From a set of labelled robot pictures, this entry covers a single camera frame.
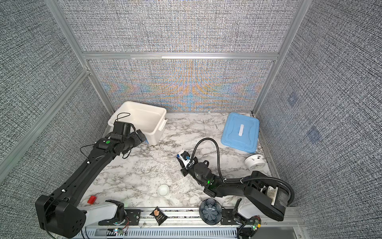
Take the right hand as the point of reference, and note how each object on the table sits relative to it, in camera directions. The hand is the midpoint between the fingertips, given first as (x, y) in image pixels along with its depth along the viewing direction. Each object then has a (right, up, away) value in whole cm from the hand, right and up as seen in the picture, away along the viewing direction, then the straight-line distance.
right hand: (179, 155), depth 79 cm
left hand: (-22, +9, +2) cm, 24 cm away
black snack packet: (-9, -29, -6) cm, 31 cm away
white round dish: (-9, -20, +2) cm, 22 cm away
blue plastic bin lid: (+42, +11, +26) cm, 51 cm away
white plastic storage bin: (-23, +19, +24) cm, 39 cm away
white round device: (+41, -5, +3) cm, 42 cm away
